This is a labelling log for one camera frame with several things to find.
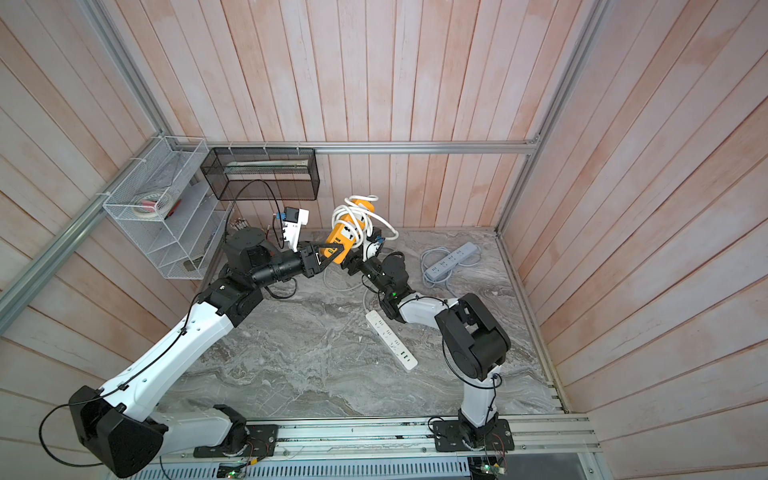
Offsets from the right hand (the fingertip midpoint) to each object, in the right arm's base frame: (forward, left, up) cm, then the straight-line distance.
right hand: (341, 238), depth 81 cm
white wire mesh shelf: (-4, +42, +3) cm, 42 cm away
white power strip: (-23, -18, -25) cm, 38 cm away
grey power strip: (+14, -39, -24) cm, 48 cm away
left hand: (-13, -2, +9) cm, 16 cm away
